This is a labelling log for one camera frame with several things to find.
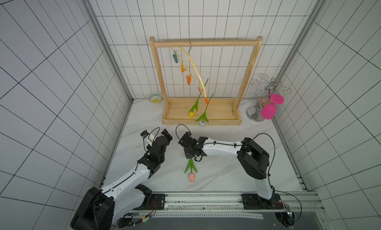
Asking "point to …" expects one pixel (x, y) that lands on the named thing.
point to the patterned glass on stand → (262, 101)
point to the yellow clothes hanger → (198, 69)
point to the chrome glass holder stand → (254, 113)
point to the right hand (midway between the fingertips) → (185, 154)
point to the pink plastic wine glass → (269, 111)
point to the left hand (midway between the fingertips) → (161, 135)
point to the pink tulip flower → (192, 176)
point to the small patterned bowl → (155, 97)
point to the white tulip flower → (204, 116)
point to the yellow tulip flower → (195, 106)
